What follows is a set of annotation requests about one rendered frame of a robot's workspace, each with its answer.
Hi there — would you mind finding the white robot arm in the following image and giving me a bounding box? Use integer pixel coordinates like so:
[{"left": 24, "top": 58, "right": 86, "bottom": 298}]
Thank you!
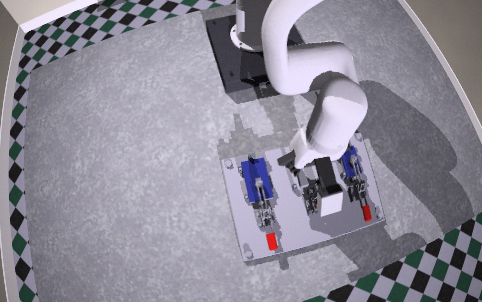
[{"left": 230, "top": 0, "right": 368, "bottom": 217}]

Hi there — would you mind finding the toggle clamp with red handle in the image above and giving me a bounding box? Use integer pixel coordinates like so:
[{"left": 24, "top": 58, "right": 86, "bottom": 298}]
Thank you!
[
  {"left": 304, "top": 179, "right": 321, "bottom": 216},
  {"left": 255, "top": 178, "right": 278, "bottom": 250},
  {"left": 348, "top": 154, "right": 372, "bottom": 222}
]

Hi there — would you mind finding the blue rectangular block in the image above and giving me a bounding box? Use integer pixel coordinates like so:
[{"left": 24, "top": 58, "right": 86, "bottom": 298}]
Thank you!
[{"left": 339, "top": 145, "right": 362, "bottom": 180}]

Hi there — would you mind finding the blue rectangular plate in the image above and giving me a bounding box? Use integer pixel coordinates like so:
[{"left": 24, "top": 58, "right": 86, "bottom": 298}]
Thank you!
[{"left": 241, "top": 158, "right": 273, "bottom": 203}]

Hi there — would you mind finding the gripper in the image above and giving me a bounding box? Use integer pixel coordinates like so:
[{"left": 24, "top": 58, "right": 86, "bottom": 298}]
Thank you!
[{"left": 277, "top": 125, "right": 351, "bottom": 177}]

